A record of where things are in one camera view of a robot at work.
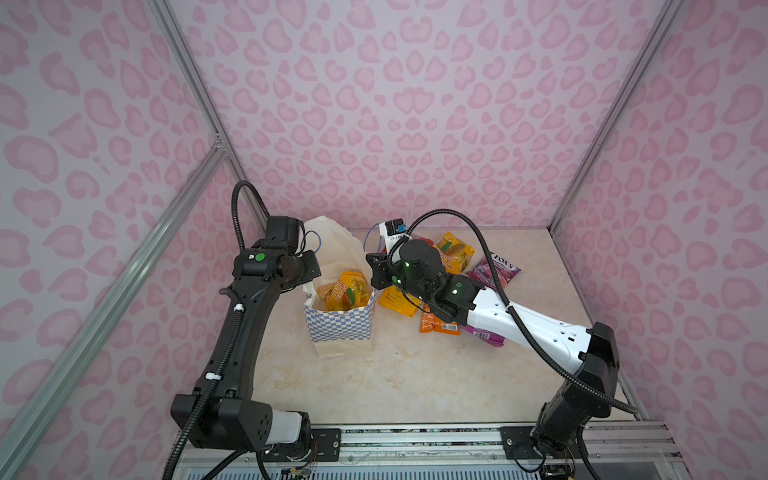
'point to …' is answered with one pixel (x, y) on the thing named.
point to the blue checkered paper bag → (337, 333)
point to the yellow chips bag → (394, 298)
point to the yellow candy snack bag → (455, 255)
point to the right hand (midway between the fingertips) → (365, 254)
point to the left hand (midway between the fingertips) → (310, 264)
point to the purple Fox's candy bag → (503, 269)
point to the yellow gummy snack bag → (347, 293)
